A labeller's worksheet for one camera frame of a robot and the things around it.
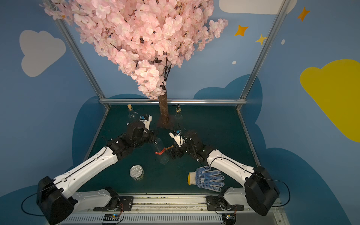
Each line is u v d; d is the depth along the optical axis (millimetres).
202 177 835
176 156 703
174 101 1136
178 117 880
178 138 712
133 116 886
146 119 672
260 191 413
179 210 738
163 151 821
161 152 808
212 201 754
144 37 478
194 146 617
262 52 868
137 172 799
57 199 374
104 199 610
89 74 982
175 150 689
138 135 577
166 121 1098
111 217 731
